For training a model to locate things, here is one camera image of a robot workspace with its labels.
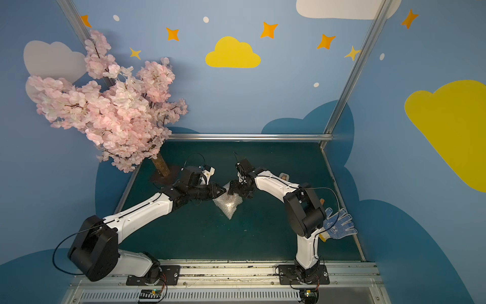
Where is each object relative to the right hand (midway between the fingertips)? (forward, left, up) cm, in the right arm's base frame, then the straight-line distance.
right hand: (237, 191), depth 93 cm
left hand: (-4, +4, +10) cm, 11 cm away
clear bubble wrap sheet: (-8, +3, +3) cm, 9 cm away
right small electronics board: (-39, -32, -9) cm, 52 cm away
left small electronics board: (-44, +31, -9) cm, 54 cm away
